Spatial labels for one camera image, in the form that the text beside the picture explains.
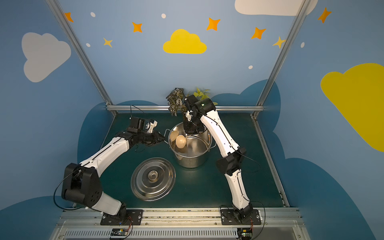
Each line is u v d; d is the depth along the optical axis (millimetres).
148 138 744
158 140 749
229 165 517
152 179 864
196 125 673
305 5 689
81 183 476
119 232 717
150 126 737
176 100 975
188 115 765
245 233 718
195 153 1038
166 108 1008
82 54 857
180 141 1009
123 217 670
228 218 738
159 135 779
